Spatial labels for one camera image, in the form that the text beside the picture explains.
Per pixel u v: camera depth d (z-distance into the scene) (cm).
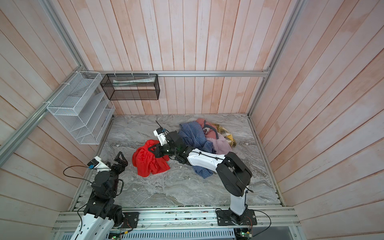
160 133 73
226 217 73
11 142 53
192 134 93
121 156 73
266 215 67
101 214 54
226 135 102
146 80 90
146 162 78
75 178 54
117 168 68
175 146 66
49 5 67
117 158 69
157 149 74
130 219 73
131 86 104
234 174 47
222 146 96
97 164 64
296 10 69
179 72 98
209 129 101
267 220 67
